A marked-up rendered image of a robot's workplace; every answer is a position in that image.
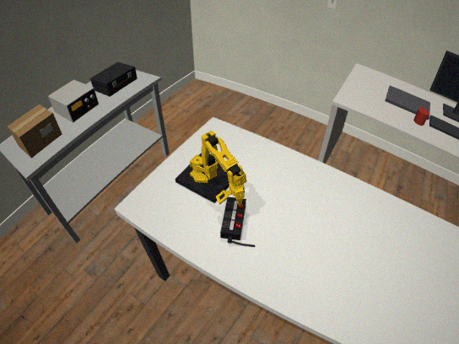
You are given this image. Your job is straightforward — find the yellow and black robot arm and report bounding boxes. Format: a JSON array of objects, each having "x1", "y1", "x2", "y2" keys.
[{"x1": 190, "y1": 131, "x2": 246, "y2": 186}]

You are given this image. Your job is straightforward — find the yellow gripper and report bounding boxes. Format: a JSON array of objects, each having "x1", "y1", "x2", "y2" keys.
[{"x1": 216, "y1": 183, "x2": 245, "y2": 207}]

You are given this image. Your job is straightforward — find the black power strip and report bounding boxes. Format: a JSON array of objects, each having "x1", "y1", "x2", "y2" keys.
[{"x1": 220, "y1": 197, "x2": 255, "y2": 247}]

